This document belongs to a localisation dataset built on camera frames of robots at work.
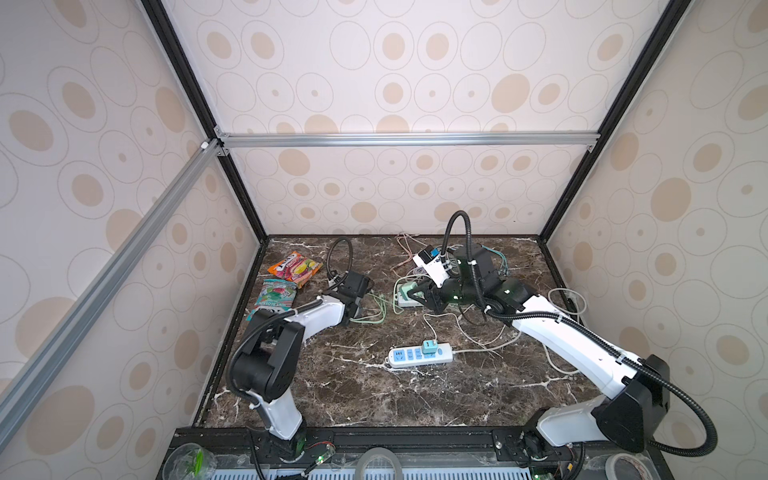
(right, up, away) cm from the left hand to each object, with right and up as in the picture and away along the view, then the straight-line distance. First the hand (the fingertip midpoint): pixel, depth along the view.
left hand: (352, 297), depth 95 cm
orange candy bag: (-22, +9, +11) cm, 26 cm away
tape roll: (+64, -36, -25) cm, 78 cm away
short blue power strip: (+18, -16, -9) cm, 26 cm away
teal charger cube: (+23, -13, -11) cm, 29 cm away
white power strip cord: (+67, -2, +7) cm, 67 cm away
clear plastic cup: (-33, -33, -28) cm, 55 cm away
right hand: (+18, +4, -21) cm, 28 cm away
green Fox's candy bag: (-27, +1, +5) cm, 27 cm away
